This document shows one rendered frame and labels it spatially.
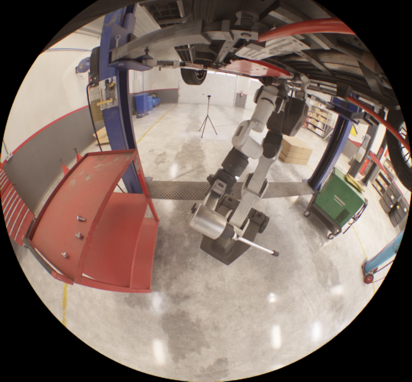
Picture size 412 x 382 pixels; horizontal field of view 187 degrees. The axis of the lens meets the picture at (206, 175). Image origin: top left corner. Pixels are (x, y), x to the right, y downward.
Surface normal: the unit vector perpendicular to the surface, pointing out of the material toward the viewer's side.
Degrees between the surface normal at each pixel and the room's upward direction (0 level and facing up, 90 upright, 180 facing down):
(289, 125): 85
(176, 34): 90
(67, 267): 0
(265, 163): 43
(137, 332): 0
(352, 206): 85
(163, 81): 90
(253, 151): 76
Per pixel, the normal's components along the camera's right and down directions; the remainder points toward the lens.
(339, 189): -0.81, 0.25
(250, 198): -0.32, -0.26
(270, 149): -0.56, 0.41
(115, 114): 0.06, 0.64
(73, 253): 0.07, -0.77
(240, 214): -0.19, -0.47
